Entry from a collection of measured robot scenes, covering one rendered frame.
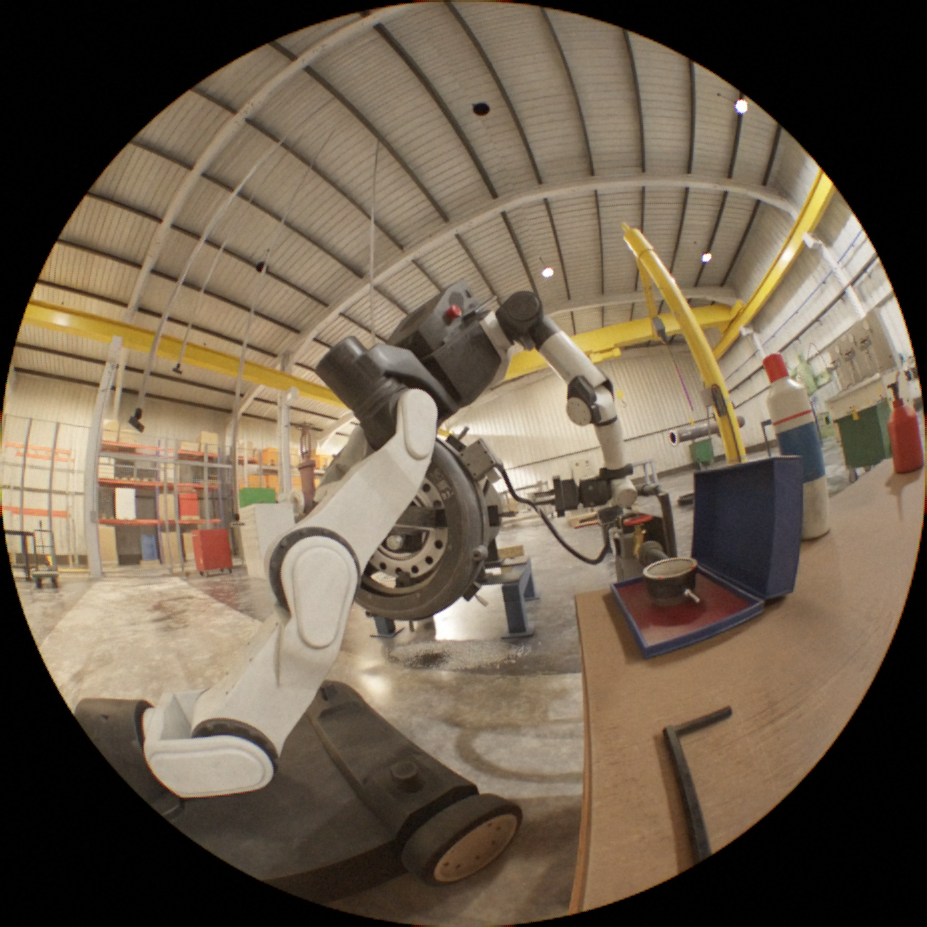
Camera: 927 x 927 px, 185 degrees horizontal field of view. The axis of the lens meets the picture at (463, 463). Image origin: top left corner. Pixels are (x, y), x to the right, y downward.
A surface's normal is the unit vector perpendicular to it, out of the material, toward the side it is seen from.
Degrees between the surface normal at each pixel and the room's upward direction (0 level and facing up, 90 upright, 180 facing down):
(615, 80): 173
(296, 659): 113
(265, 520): 90
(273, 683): 90
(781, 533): 90
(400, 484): 104
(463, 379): 118
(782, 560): 90
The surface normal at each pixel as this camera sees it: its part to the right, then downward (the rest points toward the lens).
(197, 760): 0.68, -0.24
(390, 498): 0.40, 0.02
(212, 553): 0.95, -0.21
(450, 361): 0.43, 0.26
